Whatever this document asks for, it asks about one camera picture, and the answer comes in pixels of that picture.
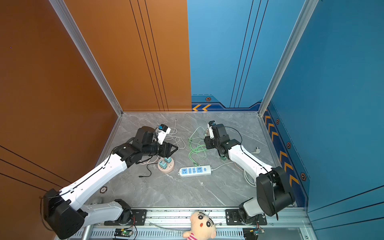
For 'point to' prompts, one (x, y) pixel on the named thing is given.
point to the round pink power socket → (170, 167)
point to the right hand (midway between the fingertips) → (207, 139)
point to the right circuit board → (251, 233)
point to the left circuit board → (126, 232)
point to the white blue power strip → (195, 171)
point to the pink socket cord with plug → (149, 161)
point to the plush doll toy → (202, 227)
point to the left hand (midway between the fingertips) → (174, 145)
